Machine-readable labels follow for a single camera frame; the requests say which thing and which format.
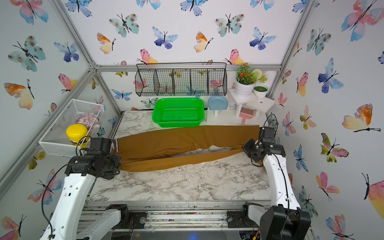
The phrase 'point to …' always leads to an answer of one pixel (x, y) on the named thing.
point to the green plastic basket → (178, 112)
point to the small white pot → (260, 92)
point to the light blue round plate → (217, 103)
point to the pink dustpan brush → (245, 114)
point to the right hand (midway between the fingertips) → (247, 146)
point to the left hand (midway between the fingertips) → (121, 161)
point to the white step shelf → (259, 106)
